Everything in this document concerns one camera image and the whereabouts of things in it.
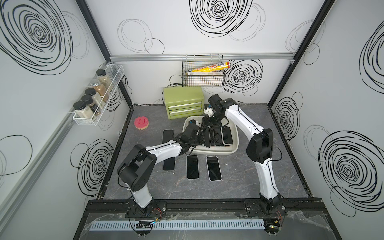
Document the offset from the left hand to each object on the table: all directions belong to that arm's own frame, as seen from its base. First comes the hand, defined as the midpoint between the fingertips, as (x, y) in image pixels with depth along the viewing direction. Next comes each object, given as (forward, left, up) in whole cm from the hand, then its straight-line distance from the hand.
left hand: (207, 136), depth 89 cm
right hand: (+5, +1, +2) cm, 5 cm away
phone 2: (-13, +22, -12) cm, 28 cm away
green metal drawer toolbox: (+23, +15, +5) cm, 28 cm away
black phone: (-18, -3, -6) cm, 19 cm away
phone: (+7, +26, -11) cm, 29 cm away
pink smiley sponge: (+16, +46, -9) cm, 49 cm away
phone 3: (-14, +9, -12) cm, 21 cm away
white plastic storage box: (-7, +3, -4) cm, 9 cm away
